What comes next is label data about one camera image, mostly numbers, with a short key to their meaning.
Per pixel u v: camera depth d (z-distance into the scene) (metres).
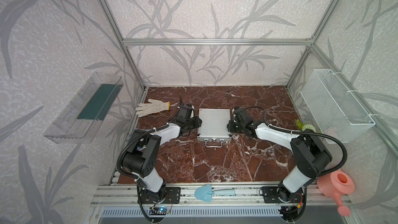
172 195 0.74
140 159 0.46
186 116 0.74
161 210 0.70
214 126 0.91
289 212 0.73
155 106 1.08
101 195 0.75
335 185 0.67
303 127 0.82
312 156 0.46
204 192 0.73
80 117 0.64
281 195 0.66
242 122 0.71
